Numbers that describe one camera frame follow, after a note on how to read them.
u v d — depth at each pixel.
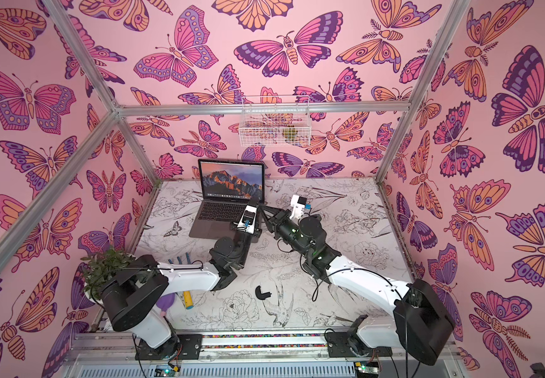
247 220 0.64
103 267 0.72
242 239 0.69
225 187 1.07
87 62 0.79
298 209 0.70
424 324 0.41
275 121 0.96
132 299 0.45
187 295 0.83
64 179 0.70
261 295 0.84
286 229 0.64
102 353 0.74
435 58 0.78
